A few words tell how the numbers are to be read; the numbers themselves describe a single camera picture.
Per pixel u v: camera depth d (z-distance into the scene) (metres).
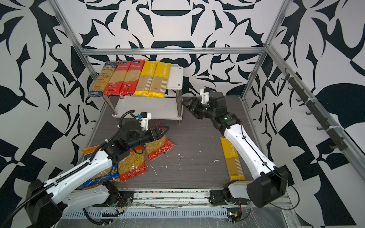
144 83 0.76
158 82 0.77
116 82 0.77
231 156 0.87
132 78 0.79
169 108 1.04
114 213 0.73
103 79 0.78
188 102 0.69
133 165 0.81
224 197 0.74
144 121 0.67
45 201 0.38
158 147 0.89
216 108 0.55
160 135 0.64
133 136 0.57
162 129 0.70
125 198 0.74
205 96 0.67
